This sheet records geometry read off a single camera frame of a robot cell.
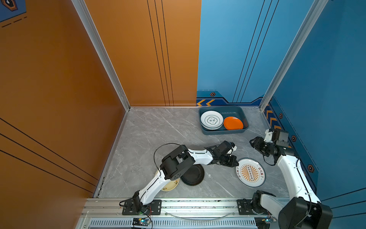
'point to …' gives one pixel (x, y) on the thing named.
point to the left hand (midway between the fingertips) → (239, 164)
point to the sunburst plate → (250, 172)
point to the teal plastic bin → (226, 111)
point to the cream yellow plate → (171, 185)
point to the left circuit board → (140, 222)
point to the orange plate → (232, 123)
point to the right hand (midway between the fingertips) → (251, 142)
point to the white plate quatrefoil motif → (211, 120)
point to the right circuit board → (263, 222)
